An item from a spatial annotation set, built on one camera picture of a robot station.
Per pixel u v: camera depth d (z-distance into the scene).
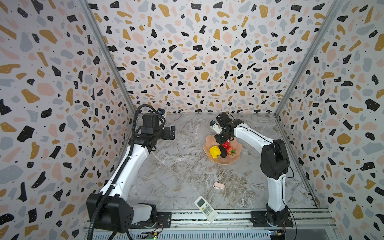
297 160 1.01
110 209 0.38
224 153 0.95
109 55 0.86
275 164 0.53
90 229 0.33
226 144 0.95
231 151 0.95
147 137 0.54
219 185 0.84
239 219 0.76
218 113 0.78
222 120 0.77
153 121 0.59
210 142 1.02
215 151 0.92
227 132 0.72
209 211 0.76
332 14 0.73
